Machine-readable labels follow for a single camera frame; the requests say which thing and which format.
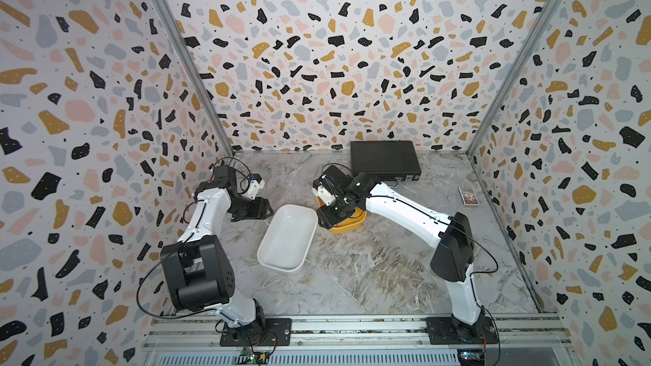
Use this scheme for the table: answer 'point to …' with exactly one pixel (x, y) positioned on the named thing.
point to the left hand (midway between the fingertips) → (265, 212)
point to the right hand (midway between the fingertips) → (324, 220)
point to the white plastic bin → (287, 239)
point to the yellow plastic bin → (354, 223)
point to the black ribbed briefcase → (387, 160)
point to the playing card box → (469, 196)
